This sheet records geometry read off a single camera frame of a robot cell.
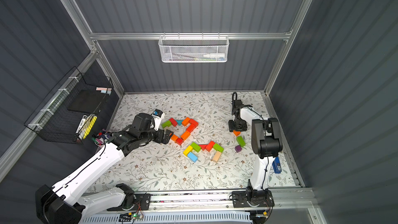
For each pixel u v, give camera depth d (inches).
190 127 39.2
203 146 35.1
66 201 15.4
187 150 35.0
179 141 36.3
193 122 40.2
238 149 35.1
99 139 31.9
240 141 36.8
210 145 35.3
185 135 37.7
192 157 34.0
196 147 35.1
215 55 34.1
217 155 34.2
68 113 28.5
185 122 39.9
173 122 39.1
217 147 35.4
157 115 26.8
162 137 26.9
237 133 37.7
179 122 39.4
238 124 33.4
